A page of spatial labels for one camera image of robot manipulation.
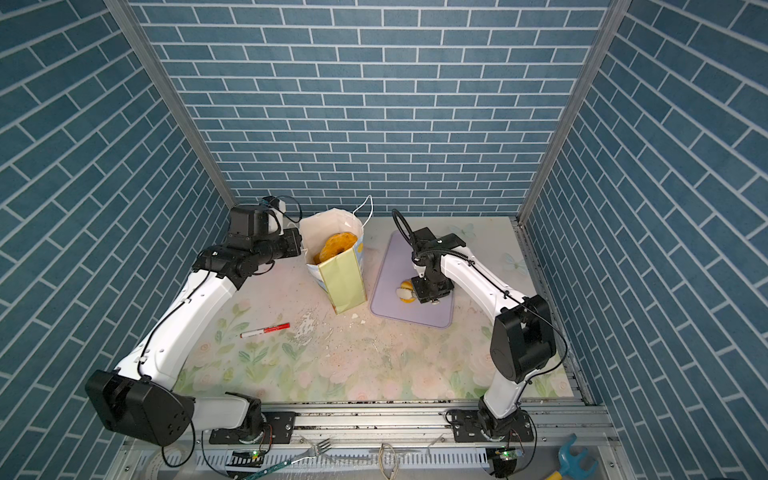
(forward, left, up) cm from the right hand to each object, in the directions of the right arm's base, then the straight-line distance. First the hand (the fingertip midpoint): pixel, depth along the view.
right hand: (424, 294), depth 85 cm
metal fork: (-39, +24, -10) cm, 46 cm away
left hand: (+5, +32, +17) cm, 37 cm away
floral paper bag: (-1, +23, +7) cm, 24 cm away
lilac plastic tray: (+19, +10, -13) cm, 25 cm away
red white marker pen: (-11, +49, -10) cm, 52 cm away
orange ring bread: (+12, +29, +5) cm, 32 cm away
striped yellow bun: (+4, +5, -6) cm, 9 cm away
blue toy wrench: (-36, -35, -11) cm, 51 cm away
